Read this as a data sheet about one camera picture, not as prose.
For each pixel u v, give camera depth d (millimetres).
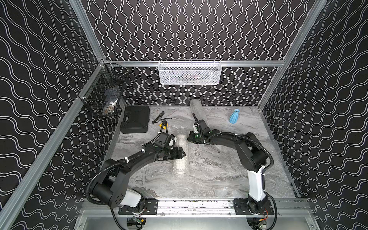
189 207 762
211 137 710
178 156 776
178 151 795
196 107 1104
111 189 428
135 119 1065
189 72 677
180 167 801
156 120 1098
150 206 758
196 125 797
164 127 1053
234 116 1035
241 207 731
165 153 734
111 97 923
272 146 976
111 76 991
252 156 532
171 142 759
